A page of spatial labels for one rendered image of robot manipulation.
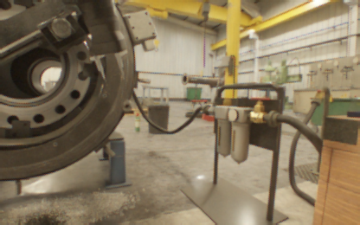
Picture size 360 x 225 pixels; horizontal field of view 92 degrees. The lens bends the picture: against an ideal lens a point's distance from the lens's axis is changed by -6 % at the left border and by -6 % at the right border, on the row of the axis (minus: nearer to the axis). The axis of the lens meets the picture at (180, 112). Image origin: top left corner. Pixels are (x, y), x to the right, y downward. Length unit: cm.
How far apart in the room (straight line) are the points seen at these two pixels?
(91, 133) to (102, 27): 36
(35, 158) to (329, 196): 77
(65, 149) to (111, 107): 20
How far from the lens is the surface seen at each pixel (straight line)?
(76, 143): 69
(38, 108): 81
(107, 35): 48
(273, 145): 79
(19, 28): 70
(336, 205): 48
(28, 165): 72
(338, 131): 45
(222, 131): 87
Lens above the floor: 50
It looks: 5 degrees down
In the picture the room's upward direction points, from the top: 2 degrees clockwise
